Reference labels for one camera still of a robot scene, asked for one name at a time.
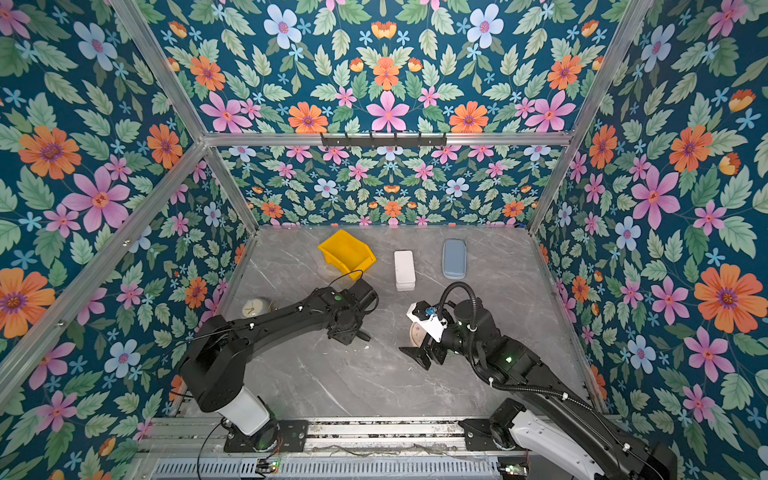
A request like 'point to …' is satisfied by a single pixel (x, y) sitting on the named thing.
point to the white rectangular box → (405, 270)
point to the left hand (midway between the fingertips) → (367, 321)
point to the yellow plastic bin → (348, 253)
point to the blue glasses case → (454, 259)
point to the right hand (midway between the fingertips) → (411, 327)
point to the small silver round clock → (254, 307)
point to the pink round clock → (417, 333)
